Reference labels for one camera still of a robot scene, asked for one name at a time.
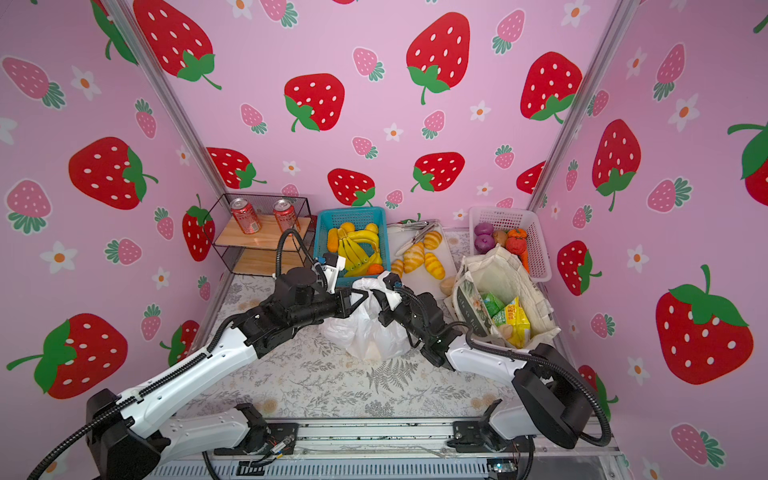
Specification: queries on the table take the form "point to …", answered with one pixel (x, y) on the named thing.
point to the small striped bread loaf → (397, 267)
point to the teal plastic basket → (360, 216)
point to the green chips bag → (492, 304)
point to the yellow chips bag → (518, 321)
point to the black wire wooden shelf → (257, 254)
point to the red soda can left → (246, 216)
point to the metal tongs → (425, 225)
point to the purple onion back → (483, 227)
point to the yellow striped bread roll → (434, 266)
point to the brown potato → (501, 237)
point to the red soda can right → (286, 216)
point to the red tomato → (516, 245)
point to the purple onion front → (483, 243)
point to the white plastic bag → (362, 332)
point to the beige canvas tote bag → (499, 272)
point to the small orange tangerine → (374, 269)
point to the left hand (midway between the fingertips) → (370, 294)
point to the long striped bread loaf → (413, 258)
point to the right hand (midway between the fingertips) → (370, 288)
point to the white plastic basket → (507, 219)
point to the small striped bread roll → (432, 240)
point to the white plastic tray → (392, 238)
